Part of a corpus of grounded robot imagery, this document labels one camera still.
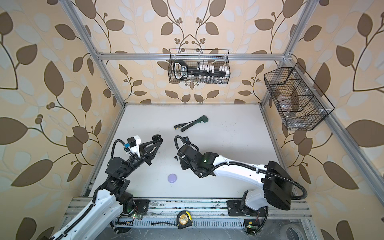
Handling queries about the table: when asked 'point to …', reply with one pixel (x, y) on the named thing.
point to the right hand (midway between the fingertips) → (183, 159)
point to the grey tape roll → (297, 228)
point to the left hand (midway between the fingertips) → (159, 142)
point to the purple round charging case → (172, 178)
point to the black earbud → (175, 157)
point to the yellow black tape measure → (184, 219)
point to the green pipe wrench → (204, 118)
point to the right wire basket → (301, 104)
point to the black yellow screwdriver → (179, 125)
